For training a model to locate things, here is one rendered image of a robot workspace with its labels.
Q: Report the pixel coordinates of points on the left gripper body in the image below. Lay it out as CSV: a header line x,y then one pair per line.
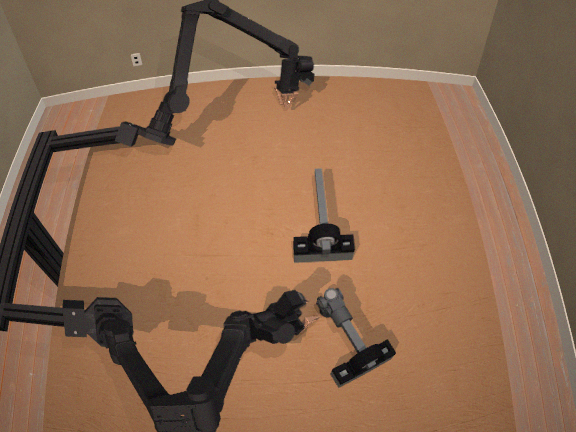
x,y
284,83

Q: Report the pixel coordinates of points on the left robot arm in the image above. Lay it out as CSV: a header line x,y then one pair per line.
x,y
178,100

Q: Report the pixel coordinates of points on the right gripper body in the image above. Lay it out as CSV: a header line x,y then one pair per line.
x,y
299,326

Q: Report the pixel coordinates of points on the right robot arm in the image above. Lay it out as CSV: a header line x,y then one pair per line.
x,y
194,410

